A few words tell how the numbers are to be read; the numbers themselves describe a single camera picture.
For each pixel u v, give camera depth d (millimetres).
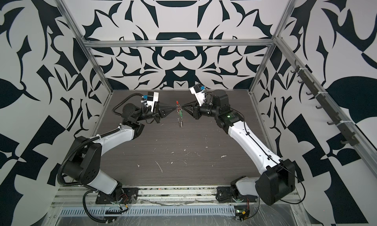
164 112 678
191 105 652
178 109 687
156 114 638
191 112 683
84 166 445
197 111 635
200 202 729
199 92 624
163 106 673
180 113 695
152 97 613
